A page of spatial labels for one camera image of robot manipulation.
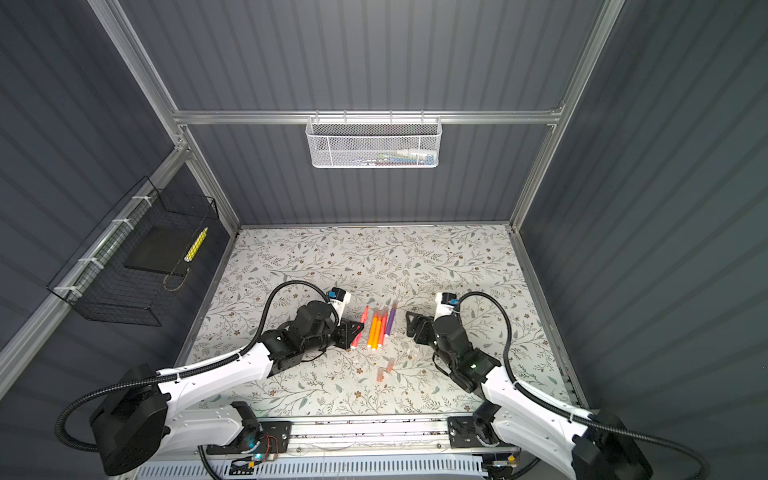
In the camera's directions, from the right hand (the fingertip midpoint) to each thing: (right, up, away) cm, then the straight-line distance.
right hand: (418, 318), depth 82 cm
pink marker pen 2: (-10, -5, +10) cm, 15 cm away
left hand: (-15, -2, -1) cm, 15 cm away
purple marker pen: (-8, -3, +12) cm, 15 cm away
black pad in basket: (-66, +19, -6) cm, 69 cm away
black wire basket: (-71, +14, -11) cm, 73 cm away
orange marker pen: (-14, -6, +9) cm, 18 cm away
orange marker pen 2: (-12, -8, +8) cm, 16 cm away
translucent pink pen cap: (-8, -14, +3) cm, 16 cm away
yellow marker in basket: (-59, +18, -6) cm, 62 cm away
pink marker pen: (-15, 0, -1) cm, 15 cm away
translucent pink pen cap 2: (-11, -16, +3) cm, 20 cm away
